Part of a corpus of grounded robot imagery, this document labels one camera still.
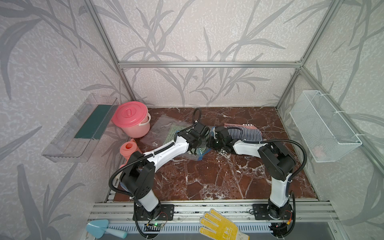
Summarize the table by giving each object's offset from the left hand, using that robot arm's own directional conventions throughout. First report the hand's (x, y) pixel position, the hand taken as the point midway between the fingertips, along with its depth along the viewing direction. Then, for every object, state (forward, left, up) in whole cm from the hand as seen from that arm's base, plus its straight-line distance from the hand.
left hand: (202, 142), depth 88 cm
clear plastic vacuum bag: (+18, +28, -12) cm, 35 cm away
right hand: (+4, -1, -6) cm, 7 cm away
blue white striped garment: (+13, -31, -11) cm, 36 cm away
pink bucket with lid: (+12, +42, +7) cm, 44 cm away
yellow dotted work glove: (-41, -11, -10) cm, 44 cm away
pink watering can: (-4, +43, -1) cm, 43 cm away
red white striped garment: (+16, -33, -5) cm, 37 cm away
